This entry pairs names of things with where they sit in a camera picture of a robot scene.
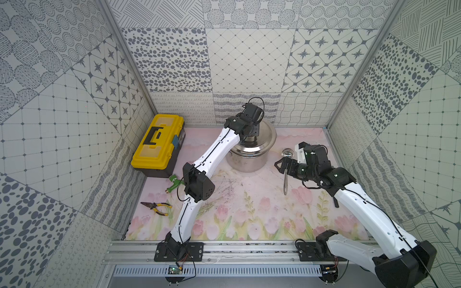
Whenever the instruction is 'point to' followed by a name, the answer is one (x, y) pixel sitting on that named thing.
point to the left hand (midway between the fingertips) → (251, 124)
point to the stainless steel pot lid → (260, 144)
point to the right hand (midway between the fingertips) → (283, 169)
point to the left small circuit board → (174, 269)
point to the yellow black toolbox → (157, 153)
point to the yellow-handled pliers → (152, 206)
